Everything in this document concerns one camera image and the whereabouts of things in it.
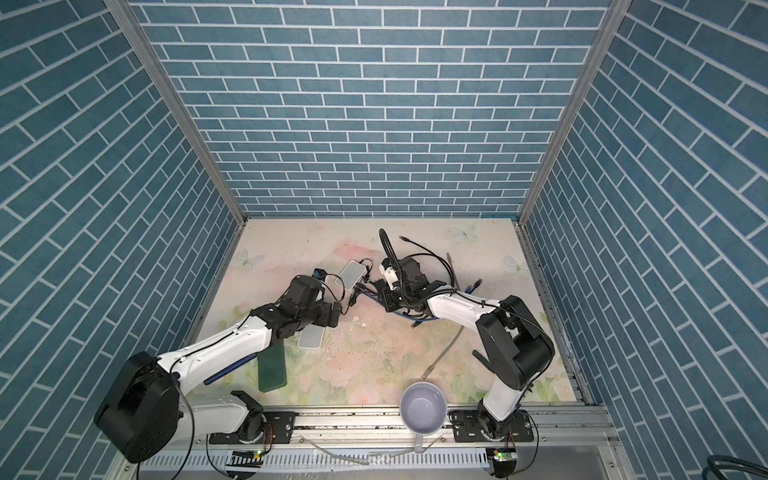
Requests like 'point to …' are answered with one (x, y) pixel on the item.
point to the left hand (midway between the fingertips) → (330, 305)
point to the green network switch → (271, 367)
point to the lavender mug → (424, 408)
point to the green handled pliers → (480, 358)
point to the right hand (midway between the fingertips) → (379, 294)
